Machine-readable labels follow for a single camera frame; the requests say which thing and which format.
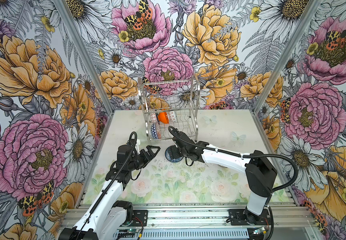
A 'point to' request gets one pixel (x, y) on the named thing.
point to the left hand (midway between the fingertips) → (156, 156)
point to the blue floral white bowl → (171, 159)
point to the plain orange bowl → (163, 117)
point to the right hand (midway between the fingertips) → (176, 152)
